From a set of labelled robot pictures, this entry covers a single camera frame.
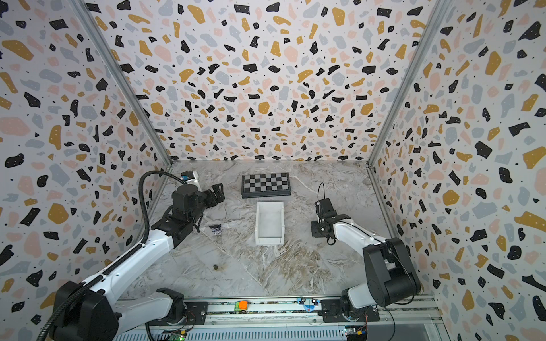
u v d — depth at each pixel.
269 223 0.97
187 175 0.69
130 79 0.88
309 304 0.75
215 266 0.84
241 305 0.73
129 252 0.47
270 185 1.07
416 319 0.75
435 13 0.73
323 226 0.67
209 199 0.73
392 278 0.44
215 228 0.90
